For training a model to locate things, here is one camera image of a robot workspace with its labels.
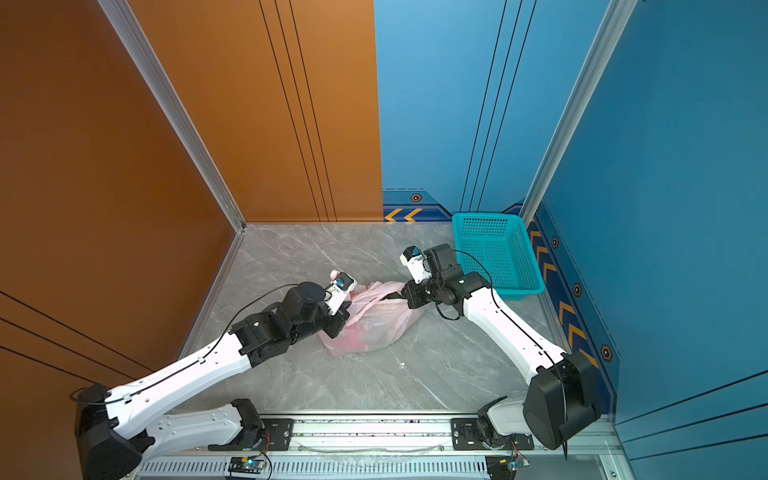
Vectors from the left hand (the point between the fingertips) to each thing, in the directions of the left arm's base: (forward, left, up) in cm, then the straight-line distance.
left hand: (349, 300), depth 75 cm
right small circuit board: (-32, -37, -21) cm, 53 cm away
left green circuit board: (-33, +24, -22) cm, 46 cm away
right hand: (+5, -13, -3) cm, 15 cm away
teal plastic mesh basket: (+36, -52, -19) cm, 66 cm away
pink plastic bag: (-2, -7, -6) cm, 10 cm away
